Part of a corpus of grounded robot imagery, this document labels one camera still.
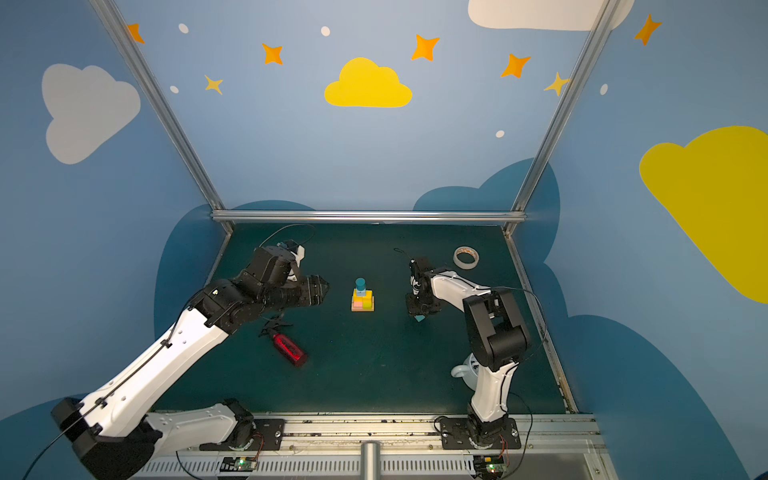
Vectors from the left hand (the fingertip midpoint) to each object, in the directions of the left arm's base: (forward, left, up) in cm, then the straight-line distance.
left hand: (323, 287), depth 72 cm
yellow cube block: (+11, -6, -22) cm, 26 cm away
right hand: (+9, -26, -26) cm, 38 cm away
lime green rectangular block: (+9, -9, -24) cm, 28 cm away
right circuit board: (-33, -41, -27) cm, 60 cm away
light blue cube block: (+11, -8, -19) cm, 23 cm away
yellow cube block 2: (+11, -10, -23) cm, 27 cm away
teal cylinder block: (+12, -7, -16) cm, 21 cm away
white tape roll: (+27, -45, -25) cm, 58 cm away
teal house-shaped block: (+6, -26, -26) cm, 37 cm away
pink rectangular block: (+9, -6, -24) cm, 26 cm away
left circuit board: (-34, +19, -27) cm, 47 cm away
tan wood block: (+8, -8, -26) cm, 29 cm away
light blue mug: (-13, -38, -20) cm, 45 cm away
